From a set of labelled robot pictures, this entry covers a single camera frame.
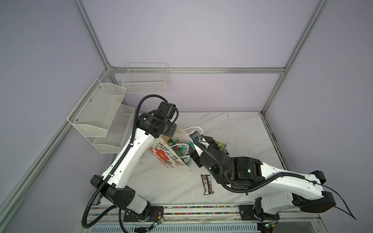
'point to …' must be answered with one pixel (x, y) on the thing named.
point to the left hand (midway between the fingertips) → (165, 128)
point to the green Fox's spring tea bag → (221, 145)
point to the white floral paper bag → (173, 152)
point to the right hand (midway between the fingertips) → (194, 141)
